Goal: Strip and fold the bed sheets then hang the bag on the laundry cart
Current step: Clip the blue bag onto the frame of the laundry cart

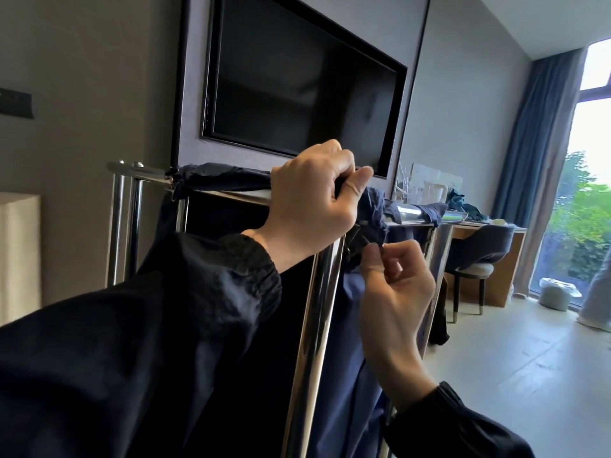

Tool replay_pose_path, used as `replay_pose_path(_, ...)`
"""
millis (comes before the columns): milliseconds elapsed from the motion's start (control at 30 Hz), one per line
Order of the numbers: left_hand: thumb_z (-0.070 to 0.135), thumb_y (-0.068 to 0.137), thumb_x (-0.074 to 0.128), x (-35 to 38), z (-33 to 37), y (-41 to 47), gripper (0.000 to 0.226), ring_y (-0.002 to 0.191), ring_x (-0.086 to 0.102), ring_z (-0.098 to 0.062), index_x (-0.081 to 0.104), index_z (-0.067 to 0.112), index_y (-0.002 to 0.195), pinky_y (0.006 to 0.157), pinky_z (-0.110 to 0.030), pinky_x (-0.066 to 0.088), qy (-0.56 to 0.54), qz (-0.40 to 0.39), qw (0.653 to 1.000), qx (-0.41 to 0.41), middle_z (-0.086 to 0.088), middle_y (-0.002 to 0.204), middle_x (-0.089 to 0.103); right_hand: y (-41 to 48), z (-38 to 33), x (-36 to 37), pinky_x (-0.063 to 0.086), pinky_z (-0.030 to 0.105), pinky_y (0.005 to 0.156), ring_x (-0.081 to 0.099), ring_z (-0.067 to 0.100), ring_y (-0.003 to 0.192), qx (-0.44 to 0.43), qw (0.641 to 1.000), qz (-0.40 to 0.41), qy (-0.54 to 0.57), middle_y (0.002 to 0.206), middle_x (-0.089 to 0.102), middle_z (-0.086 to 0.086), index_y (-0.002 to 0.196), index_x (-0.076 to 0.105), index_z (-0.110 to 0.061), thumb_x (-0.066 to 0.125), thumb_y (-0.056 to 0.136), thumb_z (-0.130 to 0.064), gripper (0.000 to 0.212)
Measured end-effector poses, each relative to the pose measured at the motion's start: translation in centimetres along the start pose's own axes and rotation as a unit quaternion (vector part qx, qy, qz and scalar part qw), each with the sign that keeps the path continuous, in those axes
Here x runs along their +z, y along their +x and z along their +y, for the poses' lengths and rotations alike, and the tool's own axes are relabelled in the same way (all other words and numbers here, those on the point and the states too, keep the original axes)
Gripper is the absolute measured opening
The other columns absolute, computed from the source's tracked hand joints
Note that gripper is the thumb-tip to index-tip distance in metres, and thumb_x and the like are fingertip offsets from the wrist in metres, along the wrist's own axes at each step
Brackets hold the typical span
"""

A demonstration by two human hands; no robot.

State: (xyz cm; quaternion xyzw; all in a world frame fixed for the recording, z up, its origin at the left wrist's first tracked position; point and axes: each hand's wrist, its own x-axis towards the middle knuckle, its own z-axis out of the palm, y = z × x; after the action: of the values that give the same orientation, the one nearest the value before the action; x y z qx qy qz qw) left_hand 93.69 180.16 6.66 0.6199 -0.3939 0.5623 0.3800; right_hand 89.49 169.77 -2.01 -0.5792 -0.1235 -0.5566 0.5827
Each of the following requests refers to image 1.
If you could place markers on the chrome metal cart frame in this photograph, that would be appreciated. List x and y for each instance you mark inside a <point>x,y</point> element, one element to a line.
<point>315,352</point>

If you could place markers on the blue grey curtain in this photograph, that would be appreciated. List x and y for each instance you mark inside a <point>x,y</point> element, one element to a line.
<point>534,162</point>

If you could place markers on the person's left forearm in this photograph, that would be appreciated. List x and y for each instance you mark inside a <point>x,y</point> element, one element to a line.
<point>129,348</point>

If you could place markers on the blue crumpled garment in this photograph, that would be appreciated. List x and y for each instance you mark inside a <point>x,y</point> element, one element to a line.
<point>465,205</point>

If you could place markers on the light wooden desk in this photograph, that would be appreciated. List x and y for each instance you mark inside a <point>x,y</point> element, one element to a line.
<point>506,276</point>

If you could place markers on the large glass window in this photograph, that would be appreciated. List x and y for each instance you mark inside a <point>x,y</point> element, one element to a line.
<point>587,185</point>

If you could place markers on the navy blue fabric laundry bag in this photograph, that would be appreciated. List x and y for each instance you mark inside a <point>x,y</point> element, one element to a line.
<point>348,367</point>

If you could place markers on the person's left hand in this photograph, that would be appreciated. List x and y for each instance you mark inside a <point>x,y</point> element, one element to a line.
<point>310,205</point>

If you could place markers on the grey waste bin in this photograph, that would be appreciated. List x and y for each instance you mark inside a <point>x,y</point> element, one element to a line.
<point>558,295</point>

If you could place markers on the black wall television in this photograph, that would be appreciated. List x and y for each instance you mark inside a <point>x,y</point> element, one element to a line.
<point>296,85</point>

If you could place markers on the dark wall switch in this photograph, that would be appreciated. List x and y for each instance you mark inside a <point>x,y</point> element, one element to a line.
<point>15,103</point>

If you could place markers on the person's right hand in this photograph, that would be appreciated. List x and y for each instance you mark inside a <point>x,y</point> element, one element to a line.
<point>396,310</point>

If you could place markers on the clear acrylic organizer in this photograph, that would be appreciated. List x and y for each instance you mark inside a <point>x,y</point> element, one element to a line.
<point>429,183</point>

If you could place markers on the small wooden side table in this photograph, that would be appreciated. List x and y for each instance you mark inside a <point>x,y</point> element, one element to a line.
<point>19,257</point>

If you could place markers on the person's right forearm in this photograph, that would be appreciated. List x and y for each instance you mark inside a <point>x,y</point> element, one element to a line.
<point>453,429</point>

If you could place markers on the black metal chair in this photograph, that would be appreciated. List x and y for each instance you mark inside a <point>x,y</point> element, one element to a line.
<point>482,248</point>

